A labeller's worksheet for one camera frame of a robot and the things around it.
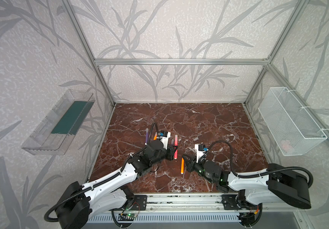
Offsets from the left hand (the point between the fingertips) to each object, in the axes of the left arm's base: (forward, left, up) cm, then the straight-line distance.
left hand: (178, 148), depth 77 cm
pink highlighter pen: (+1, +1, 0) cm, 1 cm away
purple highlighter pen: (+22, +22, -15) cm, 34 cm away
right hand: (-3, -2, -2) cm, 4 cm away
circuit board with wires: (-29, +26, -17) cm, 43 cm away
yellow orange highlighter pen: (-5, -3, -14) cm, 15 cm away
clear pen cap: (+15, -13, -16) cm, 26 cm away
